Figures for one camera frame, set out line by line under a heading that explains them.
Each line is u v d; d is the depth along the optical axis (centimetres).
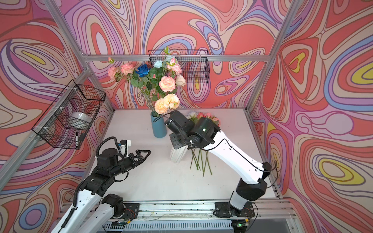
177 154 72
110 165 56
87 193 49
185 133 43
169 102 63
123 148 68
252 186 41
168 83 66
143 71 70
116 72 77
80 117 73
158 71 71
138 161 64
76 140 72
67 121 71
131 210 73
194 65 98
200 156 93
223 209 74
